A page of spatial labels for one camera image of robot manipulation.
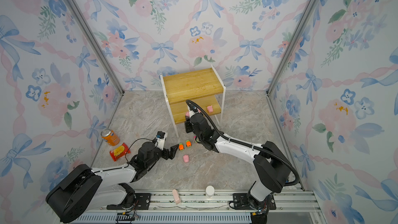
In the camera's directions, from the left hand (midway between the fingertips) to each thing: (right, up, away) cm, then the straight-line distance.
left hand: (172, 141), depth 86 cm
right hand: (+9, +15, -4) cm, 18 cm away
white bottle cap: (+20, -20, -16) cm, 32 cm away
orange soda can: (-34, +3, -1) cm, 34 cm away
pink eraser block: (+4, -23, -13) cm, 27 cm away
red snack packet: (-30, -6, +1) cm, 31 cm away
